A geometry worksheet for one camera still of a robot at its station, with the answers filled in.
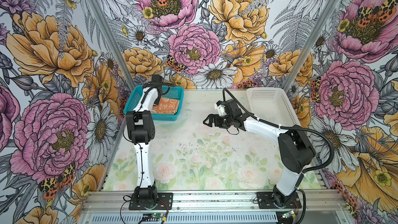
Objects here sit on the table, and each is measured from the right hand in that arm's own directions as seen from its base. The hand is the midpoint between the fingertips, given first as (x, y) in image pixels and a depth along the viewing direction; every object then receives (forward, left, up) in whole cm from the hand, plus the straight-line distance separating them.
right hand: (210, 126), depth 89 cm
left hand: (+18, +40, +2) cm, 44 cm away
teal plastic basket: (+21, +22, +7) cm, 31 cm away
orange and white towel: (+21, +28, -5) cm, 36 cm away
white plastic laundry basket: (+24, -45, -11) cm, 52 cm away
